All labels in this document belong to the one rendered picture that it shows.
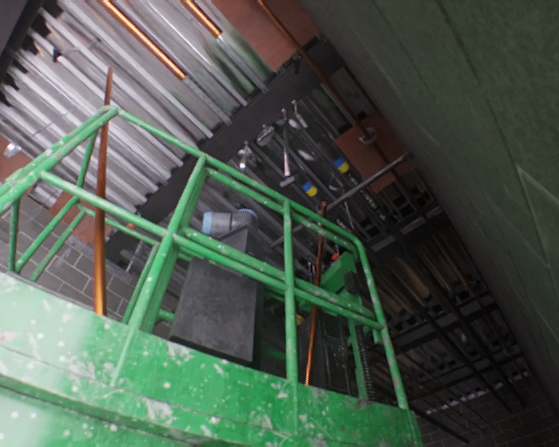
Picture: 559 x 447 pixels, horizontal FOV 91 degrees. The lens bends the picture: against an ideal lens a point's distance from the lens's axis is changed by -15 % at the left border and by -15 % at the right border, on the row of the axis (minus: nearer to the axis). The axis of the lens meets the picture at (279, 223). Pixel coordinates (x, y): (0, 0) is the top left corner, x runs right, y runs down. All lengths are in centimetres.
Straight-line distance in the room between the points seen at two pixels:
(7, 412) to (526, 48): 90
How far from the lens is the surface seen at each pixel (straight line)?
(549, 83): 23
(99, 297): 99
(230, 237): 182
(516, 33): 23
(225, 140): 254
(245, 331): 108
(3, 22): 303
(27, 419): 82
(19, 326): 81
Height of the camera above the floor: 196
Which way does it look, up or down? 53 degrees up
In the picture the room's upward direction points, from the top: straight up
